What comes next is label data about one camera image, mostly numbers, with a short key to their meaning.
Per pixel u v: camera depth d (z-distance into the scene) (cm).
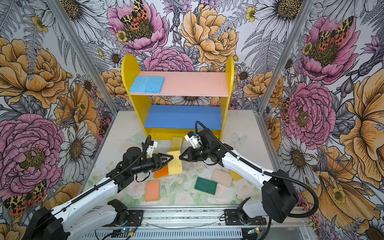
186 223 74
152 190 82
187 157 70
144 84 76
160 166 68
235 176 84
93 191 51
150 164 69
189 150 69
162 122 91
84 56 89
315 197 39
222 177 87
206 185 84
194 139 74
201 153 67
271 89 108
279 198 42
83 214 48
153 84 76
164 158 74
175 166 74
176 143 101
